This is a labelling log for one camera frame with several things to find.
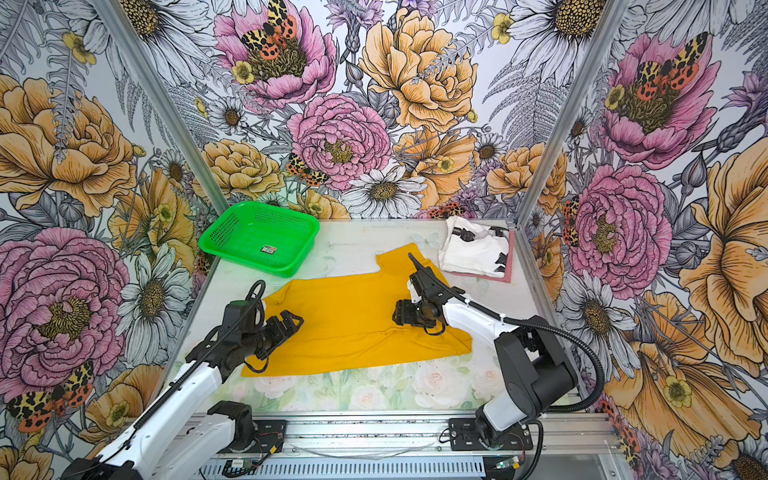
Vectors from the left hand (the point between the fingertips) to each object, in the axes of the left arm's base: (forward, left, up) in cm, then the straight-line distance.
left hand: (292, 338), depth 83 cm
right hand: (+4, -31, -2) cm, 31 cm away
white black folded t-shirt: (+34, -57, -3) cm, 67 cm away
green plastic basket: (+42, +17, -7) cm, 46 cm away
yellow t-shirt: (+9, -13, -8) cm, 18 cm away
